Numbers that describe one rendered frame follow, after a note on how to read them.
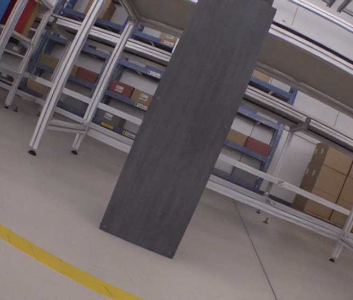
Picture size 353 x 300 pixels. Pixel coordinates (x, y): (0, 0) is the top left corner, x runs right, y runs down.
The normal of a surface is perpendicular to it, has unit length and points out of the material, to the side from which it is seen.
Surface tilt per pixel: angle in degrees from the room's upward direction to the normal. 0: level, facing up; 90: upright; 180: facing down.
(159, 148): 90
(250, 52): 90
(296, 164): 90
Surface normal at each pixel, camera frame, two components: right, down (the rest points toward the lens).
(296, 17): -0.07, 0.00
